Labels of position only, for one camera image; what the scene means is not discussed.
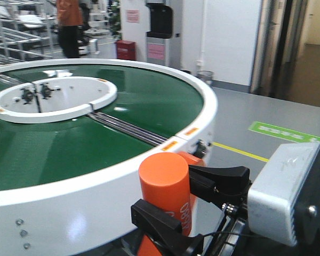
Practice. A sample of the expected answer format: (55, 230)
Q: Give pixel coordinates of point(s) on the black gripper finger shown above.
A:
(224, 184)
(165, 234)

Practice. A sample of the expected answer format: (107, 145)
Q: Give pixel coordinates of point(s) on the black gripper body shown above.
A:
(234, 226)

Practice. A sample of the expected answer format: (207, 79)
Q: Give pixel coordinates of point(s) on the orange cylindrical capacitor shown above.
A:
(162, 181)

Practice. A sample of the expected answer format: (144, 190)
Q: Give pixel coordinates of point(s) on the round white green-belt conveyor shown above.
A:
(69, 149)

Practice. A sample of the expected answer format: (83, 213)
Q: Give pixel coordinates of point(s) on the red floor cabinet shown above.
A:
(126, 50)

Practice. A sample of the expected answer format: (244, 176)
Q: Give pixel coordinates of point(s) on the grey black water dispenser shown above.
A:
(158, 21)

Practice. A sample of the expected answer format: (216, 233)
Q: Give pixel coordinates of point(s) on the white black wheeled machine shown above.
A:
(94, 46)

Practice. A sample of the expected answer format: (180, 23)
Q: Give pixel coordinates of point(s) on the pink paper notice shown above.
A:
(132, 16)

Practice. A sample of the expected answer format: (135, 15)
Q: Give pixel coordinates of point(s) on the tall potted plant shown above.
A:
(116, 18)

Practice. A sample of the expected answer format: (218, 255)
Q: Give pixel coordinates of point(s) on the person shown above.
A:
(86, 13)
(69, 16)

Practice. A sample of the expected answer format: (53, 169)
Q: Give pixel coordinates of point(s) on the steel pipe roller rack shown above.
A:
(29, 38)

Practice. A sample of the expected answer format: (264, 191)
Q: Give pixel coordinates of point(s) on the door frame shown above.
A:
(264, 53)

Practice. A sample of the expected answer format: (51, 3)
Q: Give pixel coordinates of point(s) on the white wall pipe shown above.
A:
(202, 40)

